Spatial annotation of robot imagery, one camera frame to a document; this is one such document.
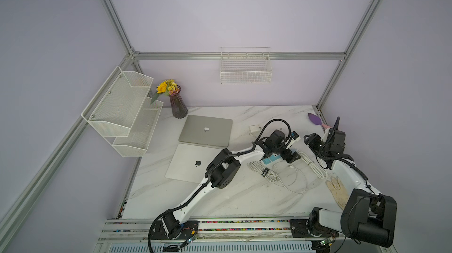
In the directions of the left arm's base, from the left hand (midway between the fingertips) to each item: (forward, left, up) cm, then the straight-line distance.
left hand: (295, 151), depth 94 cm
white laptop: (-6, +57, -3) cm, 58 cm away
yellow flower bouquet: (+30, +70, +20) cm, 79 cm away
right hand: (+1, -5, +8) cm, 9 cm away
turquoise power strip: (-3, +12, -1) cm, 13 cm away
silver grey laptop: (+17, +50, -3) cm, 53 cm away
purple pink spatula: (+27, -22, -5) cm, 35 cm away
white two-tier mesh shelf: (+4, +83, +25) cm, 86 cm away
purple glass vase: (+28, +68, +6) cm, 74 cm away
